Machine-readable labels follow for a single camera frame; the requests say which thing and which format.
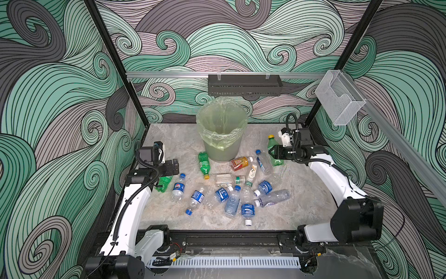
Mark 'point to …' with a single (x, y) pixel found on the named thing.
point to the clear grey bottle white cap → (272, 198)
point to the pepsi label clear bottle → (178, 189)
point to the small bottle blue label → (265, 188)
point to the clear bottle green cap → (226, 179)
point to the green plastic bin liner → (220, 120)
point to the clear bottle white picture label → (252, 175)
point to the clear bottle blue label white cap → (222, 193)
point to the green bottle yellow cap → (204, 164)
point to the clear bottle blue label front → (248, 204)
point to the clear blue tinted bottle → (233, 202)
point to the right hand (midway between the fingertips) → (274, 151)
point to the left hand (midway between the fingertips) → (168, 163)
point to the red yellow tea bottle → (238, 164)
